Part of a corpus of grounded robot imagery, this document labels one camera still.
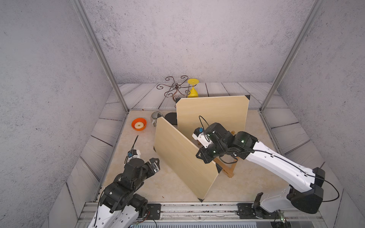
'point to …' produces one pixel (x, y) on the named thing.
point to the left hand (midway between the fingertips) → (156, 163)
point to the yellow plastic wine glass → (193, 93)
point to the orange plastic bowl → (136, 119)
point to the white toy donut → (139, 125)
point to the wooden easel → (227, 165)
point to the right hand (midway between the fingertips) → (197, 156)
